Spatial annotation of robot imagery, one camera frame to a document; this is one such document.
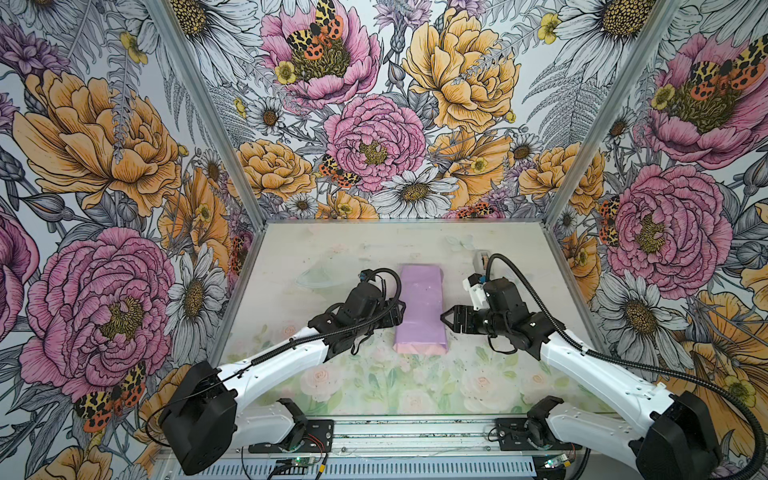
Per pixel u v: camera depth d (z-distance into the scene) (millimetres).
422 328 854
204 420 405
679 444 397
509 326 608
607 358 481
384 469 778
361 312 617
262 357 477
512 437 734
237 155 1026
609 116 904
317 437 732
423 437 761
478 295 730
